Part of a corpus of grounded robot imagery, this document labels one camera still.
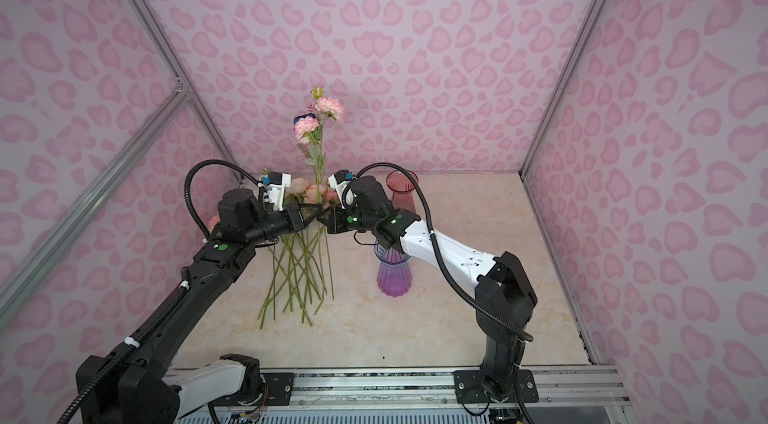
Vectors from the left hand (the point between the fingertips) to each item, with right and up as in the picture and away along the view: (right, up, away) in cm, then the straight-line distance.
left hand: (323, 204), depth 72 cm
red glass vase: (+19, +5, +15) cm, 25 cm away
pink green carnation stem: (-19, -24, +16) cm, 34 cm away
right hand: (-2, -3, +1) cm, 3 cm away
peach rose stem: (-11, +3, +32) cm, 34 cm away
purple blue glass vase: (+17, -21, +19) cm, 33 cm away
